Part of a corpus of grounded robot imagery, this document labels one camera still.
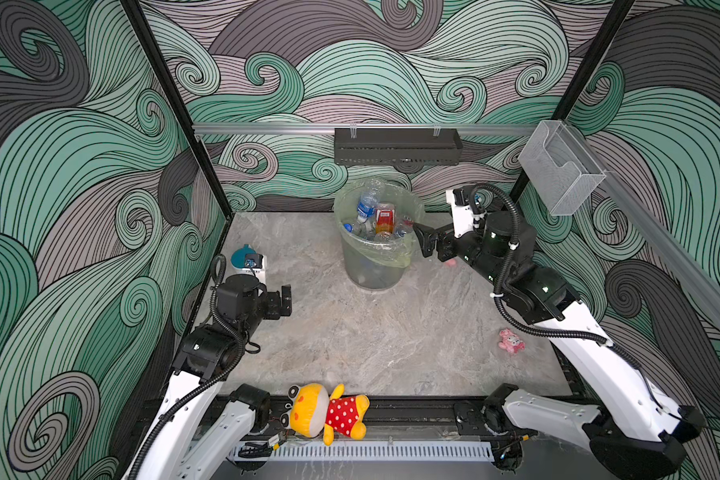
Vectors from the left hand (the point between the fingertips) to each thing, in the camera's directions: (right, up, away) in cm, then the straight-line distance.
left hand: (271, 283), depth 71 cm
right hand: (+38, +15, -7) cm, 42 cm away
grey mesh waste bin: (+27, +3, +14) cm, 31 cm away
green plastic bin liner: (+32, +7, +5) cm, 33 cm away
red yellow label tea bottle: (+29, +16, +15) cm, 37 cm away
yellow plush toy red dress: (+10, -29, -3) cm, 31 cm away
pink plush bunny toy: (+65, -19, +13) cm, 69 cm away
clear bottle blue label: (+24, +21, +19) cm, 37 cm away
